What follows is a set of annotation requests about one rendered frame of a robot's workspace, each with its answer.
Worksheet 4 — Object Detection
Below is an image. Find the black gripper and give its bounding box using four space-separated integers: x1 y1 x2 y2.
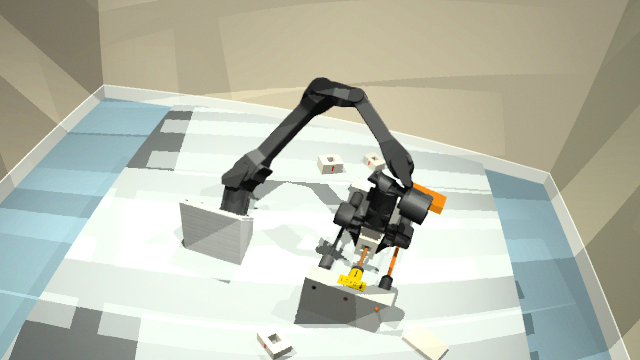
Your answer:
333 199 414 254

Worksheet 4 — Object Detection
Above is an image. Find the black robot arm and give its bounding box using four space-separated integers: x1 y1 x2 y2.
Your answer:
219 77 434 225

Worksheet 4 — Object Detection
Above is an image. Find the orange rectangular block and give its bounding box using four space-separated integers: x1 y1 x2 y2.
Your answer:
413 182 447 215

